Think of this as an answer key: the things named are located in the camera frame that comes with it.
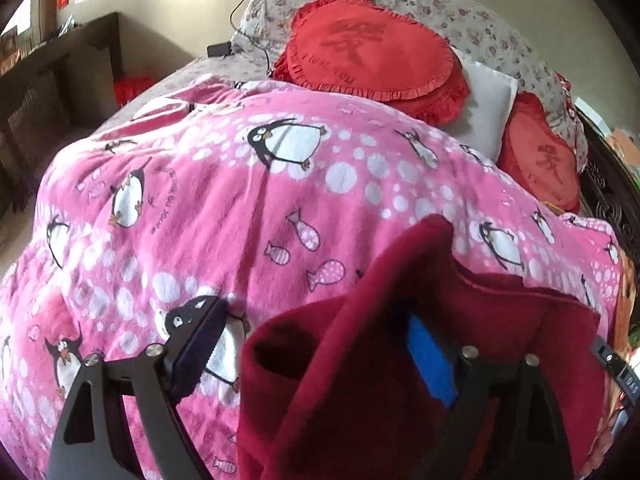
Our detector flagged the dark carved wooden headboard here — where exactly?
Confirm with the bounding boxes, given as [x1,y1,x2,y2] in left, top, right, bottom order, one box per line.
[575,105,640,261]

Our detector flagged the black cable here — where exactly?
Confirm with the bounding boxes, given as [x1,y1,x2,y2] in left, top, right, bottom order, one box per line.
[229,0,342,74]

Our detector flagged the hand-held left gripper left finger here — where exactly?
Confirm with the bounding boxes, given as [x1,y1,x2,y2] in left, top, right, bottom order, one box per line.
[47,296,232,480]

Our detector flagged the pink penguin print blanket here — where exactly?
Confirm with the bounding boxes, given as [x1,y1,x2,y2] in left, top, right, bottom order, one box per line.
[0,77,631,480]

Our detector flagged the dark red fleece garment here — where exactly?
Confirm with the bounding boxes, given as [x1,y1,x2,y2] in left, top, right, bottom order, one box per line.
[237,214,613,480]

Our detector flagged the light patterned bed sheet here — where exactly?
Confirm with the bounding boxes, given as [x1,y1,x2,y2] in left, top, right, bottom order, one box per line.
[95,52,286,126]

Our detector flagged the window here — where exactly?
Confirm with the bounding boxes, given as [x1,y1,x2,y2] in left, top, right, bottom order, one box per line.
[0,0,33,48]

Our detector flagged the floral pillow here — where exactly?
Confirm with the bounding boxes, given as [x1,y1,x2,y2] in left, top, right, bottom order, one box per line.
[235,0,346,83]
[327,0,591,173]

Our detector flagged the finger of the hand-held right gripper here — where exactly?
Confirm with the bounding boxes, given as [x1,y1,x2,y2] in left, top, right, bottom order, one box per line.
[589,336,640,408]

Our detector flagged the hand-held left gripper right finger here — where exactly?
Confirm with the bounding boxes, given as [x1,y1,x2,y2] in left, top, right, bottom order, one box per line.
[406,314,583,480]

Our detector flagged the dark wooden cabinet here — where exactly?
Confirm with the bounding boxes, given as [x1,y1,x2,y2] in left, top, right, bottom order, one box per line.
[0,12,123,211]

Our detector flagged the small red heart pillow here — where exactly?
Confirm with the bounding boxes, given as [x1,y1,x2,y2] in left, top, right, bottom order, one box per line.
[497,92,583,213]

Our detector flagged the white pillow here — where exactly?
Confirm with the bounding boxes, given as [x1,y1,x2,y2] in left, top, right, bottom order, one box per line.
[447,47,520,161]

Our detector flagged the large red heart pillow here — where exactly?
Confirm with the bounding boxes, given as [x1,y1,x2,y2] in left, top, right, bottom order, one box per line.
[272,0,472,127]

